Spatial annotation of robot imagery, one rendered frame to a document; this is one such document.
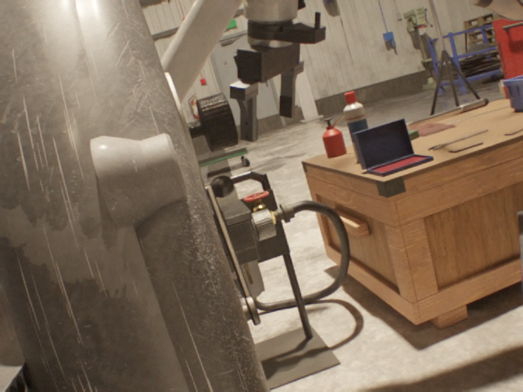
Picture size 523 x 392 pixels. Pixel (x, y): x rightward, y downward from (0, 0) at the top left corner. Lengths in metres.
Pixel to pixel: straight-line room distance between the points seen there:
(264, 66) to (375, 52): 11.12
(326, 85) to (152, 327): 11.36
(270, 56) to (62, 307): 0.64
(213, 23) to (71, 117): 0.83
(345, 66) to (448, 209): 10.27
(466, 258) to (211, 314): 1.32
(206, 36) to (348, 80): 10.61
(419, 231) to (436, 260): 0.11
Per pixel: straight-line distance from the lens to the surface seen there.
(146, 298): 0.28
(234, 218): 0.74
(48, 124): 0.30
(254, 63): 0.84
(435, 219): 1.49
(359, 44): 11.84
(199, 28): 1.11
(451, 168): 1.48
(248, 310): 0.42
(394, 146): 1.61
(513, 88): 2.04
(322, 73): 11.59
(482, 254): 1.60
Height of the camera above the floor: 0.77
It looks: 11 degrees down
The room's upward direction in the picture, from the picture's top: 17 degrees counter-clockwise
